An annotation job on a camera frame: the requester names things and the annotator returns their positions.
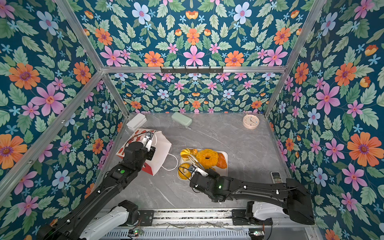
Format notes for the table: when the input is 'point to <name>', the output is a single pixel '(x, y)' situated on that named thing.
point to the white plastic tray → (184, 162)
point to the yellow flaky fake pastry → (195, 152)
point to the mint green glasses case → (181, 119)
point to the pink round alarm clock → (250, 121)
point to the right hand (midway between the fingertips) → (205, 172)
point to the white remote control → (276, 177)
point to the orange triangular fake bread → (221, 161)
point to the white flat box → (136, 122)
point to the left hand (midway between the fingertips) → (149, 138)
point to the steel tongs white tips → (199, 168)
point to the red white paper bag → (161, 143)
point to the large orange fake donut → (207, 158)
